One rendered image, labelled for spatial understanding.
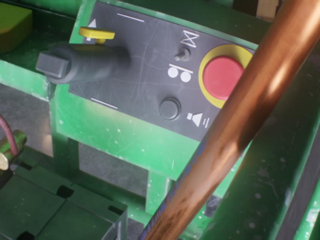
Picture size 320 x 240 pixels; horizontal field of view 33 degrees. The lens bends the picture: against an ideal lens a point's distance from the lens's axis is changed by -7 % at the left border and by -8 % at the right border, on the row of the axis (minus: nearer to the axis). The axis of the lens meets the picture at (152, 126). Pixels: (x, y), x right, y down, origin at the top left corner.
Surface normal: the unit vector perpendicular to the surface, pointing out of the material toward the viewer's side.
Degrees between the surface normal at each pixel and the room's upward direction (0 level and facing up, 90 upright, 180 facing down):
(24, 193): 0
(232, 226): 9
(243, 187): 27
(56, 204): 0
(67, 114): 90
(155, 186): 90
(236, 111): 85
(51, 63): 58
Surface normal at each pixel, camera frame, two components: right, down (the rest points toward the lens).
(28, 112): 0.07, -0.73
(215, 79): -0.33, 0.11
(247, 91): -0.77, 0.29
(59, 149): -0.44, 0.59
